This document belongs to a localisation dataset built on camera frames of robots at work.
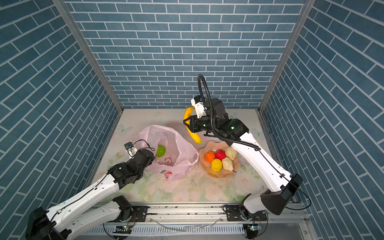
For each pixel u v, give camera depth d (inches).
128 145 26.8
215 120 18.7
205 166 34.6
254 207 24.4
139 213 28.9
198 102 22.7
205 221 28.5
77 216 17.3
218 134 18.4
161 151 35.8
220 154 35.0
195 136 26.2
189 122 25.3
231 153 33.3
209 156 34.3
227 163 33.2
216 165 33.3
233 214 28.8
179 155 29.6
